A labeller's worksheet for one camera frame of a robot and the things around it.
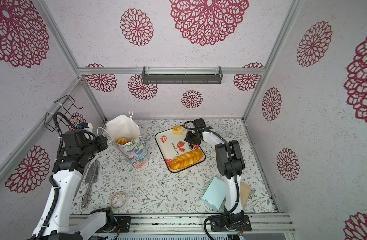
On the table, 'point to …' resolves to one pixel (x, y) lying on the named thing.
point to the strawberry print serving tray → (171, 145)
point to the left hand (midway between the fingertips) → (107, 141)
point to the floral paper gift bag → (127, 134)
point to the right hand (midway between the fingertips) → (186, 137)
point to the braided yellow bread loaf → (186, 159)
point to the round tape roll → (119, 200)
